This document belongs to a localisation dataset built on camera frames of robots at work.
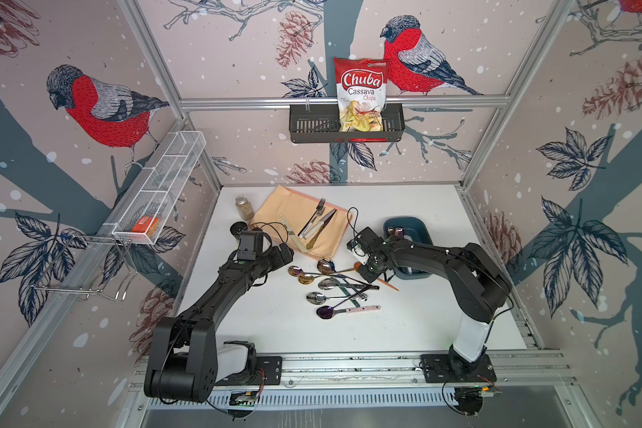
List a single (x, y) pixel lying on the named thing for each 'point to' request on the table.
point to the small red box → (142, 224)
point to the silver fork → (321, 204)
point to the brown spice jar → (244, 207)
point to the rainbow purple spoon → (399, 233)
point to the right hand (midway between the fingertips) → (367, 270)
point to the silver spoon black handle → (331, 283)
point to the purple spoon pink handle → (325, 312)
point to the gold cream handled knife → (292, 234)
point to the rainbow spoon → (297, 271)
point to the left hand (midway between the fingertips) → (288, 250)
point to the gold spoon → (308, 279)
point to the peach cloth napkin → (312, 227)
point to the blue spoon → (327, 267)
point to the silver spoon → (318, 298)
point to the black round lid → (236, 228)
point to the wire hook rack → (92, 265)
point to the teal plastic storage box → (415, 230)
